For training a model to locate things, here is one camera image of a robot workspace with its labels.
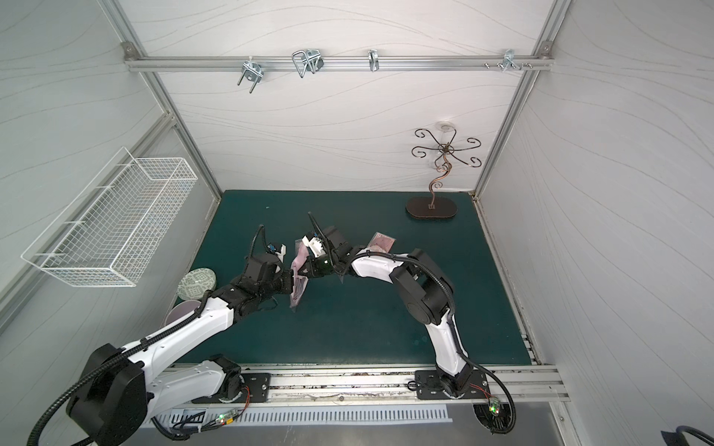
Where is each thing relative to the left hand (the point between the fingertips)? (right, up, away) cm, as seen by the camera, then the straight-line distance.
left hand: (293, 273), depth 85 cm
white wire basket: (-42, +13, -17) cm, 47 cm away
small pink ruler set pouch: (+29, +8, +19) cm, 36 cm away
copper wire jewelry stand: (+53, +22, +29) cm, 65 cm away
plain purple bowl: (-33, -10, -3) cm, 35 cm away
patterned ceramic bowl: (-35, -5, +7) cm, 36 cm away
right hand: (+1, 0, +3) cm, 3 cm away
